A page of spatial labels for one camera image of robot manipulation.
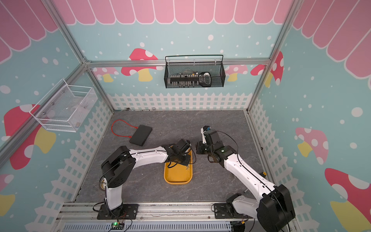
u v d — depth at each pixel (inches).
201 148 28.2
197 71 37.0
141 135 41.6
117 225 28.5
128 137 40.6
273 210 15.3
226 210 28.6
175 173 34.1
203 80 35.2
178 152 28.5
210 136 23.7
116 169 19.3
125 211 28.6
